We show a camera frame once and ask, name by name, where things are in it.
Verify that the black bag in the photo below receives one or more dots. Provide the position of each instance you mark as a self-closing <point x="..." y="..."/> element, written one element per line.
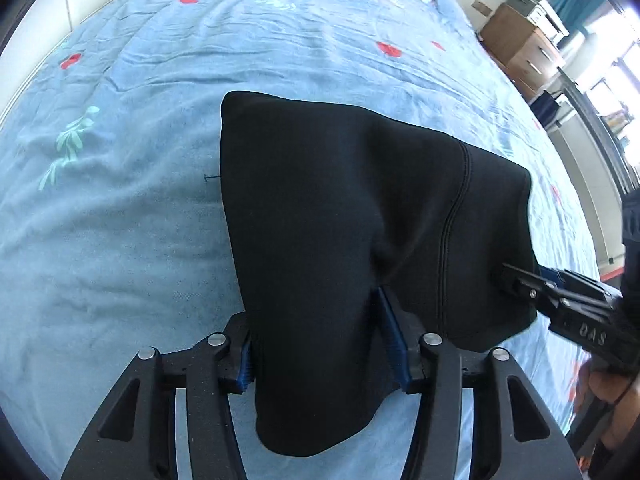
<point x="545" y="107"/>

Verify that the grey desk edge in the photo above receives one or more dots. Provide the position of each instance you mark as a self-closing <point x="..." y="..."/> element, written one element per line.
<point x="624" y="175"/>

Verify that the black pants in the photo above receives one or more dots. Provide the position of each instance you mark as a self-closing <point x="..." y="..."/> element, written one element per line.
<point x="326" y="203"/>

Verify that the white wardrobe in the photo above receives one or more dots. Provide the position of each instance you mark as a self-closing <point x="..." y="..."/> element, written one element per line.
<point x="38" y="46"/>

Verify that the wooden drawer dresser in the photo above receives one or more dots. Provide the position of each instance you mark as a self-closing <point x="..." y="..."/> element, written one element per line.
<point x="522" y="50"/>

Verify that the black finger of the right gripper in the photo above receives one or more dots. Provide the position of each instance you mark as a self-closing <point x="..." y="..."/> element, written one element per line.
<point x="543" y="295"/>

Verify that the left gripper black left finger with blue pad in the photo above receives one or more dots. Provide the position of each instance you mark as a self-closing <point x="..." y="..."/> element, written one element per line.
<point x="133" y="433"/>

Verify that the teal curtain right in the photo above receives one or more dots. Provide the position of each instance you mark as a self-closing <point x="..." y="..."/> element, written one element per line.
<point x="574" y="13"/>

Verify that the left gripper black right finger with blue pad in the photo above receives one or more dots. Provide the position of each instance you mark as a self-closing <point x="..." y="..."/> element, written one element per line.
<point x="484" y="398"/>

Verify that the blue patterned bed sheet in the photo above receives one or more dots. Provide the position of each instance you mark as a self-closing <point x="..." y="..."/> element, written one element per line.
<point x="112" y="231"/>

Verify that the white printer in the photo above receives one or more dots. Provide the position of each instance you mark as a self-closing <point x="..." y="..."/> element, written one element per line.
<point x="542" y="15"/>

